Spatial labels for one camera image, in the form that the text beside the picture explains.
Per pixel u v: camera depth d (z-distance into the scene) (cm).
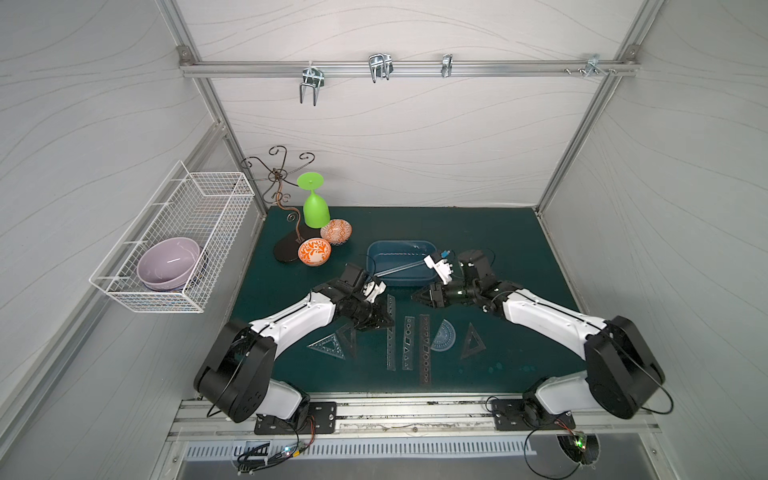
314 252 104
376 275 101
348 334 88
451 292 74
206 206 79
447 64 73
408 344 86
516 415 73
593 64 76
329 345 86
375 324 75
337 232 111
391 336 79
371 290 85
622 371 43
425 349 85
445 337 87
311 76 78
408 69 79
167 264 61
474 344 86
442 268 76
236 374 42
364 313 73
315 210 89
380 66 76
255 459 69
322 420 73
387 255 107
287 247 108
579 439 72
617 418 44
